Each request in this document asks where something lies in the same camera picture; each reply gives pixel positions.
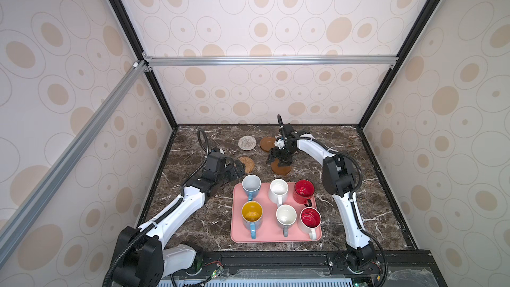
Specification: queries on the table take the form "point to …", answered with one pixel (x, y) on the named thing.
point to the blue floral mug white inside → (251, 184)
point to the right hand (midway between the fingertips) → (272, 162)
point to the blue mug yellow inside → (252, 212)
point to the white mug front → (285, 217)
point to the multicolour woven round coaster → (247, 143)
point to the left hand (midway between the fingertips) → (243, 166)
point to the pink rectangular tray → (275, 212)
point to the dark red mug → (303, 191)
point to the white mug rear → (277, 192)
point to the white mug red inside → (309, 219)
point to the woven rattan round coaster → (249, 164)
